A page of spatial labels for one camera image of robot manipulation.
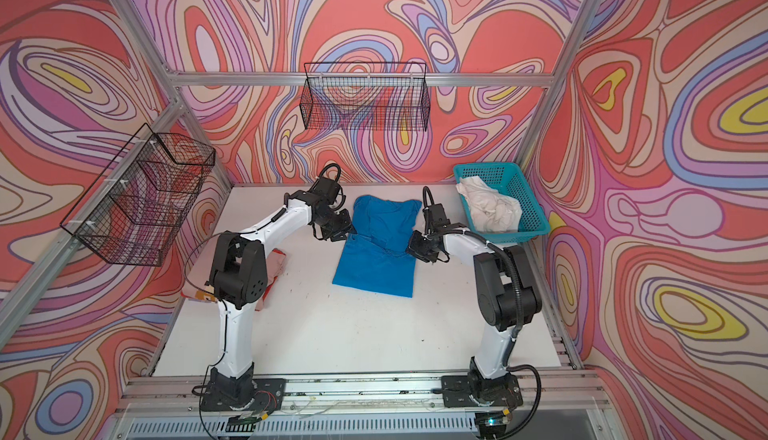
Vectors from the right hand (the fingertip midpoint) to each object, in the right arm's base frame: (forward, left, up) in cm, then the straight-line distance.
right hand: (412, 255), depth 96 cm
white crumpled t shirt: (+18, -30, 0) cm, 35 cm away
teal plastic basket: (+32, -41, +2) cm, 52 cm away
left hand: (+7, +17, +6) cm, 19 cm away
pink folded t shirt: (-11, +62, +7) cm, 64 cm away
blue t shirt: (+1, +12, -2) cm, 13 cm away
